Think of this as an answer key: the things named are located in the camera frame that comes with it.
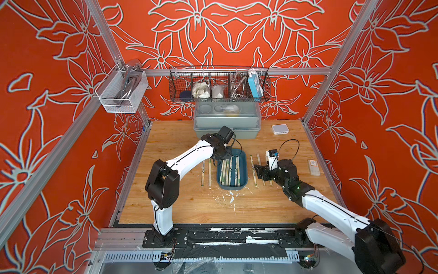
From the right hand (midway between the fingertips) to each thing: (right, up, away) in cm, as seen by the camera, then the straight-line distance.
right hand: (258, 163), depth 83 cm
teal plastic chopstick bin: (-6, +3, +12) cm, 14 cm away
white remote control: (+35, -4, +12) cm, 37 cm away
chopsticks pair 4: (-25, -7, +11) cm, 28 cm away
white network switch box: (+23, +19, +31) cm, 43 cm away
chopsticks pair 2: (+5, -3, +14) cm, 15 cm away
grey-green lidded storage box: (-5, +24, +12) cm, 27 cm away
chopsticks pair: (-2, -4, 0) cm, 4 cm away
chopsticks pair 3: (+4, -7, -9) cm, 12 cm away
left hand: (-16, +4, +5) cm, 17 cm away
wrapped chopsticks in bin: (-15, -7, +11) cm, 20 cm away
